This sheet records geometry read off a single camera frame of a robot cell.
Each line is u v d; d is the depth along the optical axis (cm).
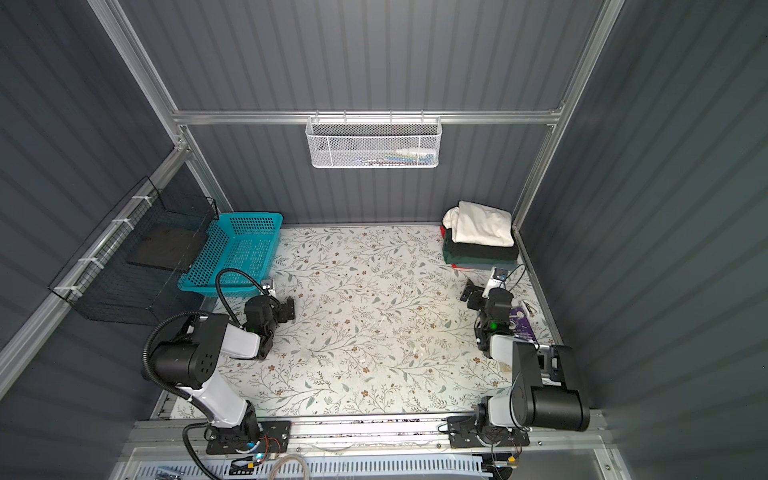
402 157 91
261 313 75
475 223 105
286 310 91
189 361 47
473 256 103
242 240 116
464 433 74
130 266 73
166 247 77
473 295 83
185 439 67
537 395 43
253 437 68
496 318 70
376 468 77
